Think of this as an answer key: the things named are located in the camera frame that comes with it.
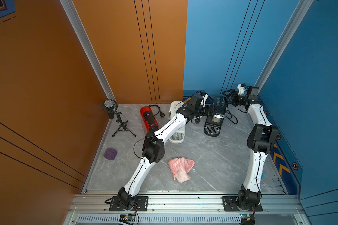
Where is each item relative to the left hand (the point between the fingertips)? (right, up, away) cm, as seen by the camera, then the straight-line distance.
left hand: (213, 108), depth 88 cm
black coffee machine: (+3, 0, -1) cm, 3 cm away
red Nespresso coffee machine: (-39, -9, -3) cm, 40 cm away
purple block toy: (-65, -29, -1) cm, 71 cm away
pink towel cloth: (-22, -35, -9) cm, 42 cm away
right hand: (+12, +10, +12) cm, 20 cm away
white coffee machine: (-22, -19, +9) cm, 31 cm away
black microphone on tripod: (-65, +1, -1) cm, 65 cm away
